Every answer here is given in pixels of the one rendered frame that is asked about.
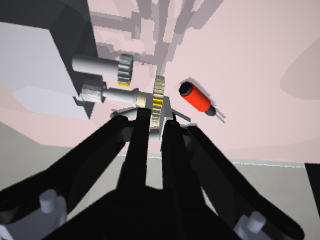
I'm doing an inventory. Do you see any red-handled screwdriver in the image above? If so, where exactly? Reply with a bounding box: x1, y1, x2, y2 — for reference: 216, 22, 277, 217
179, 82, 226, 125

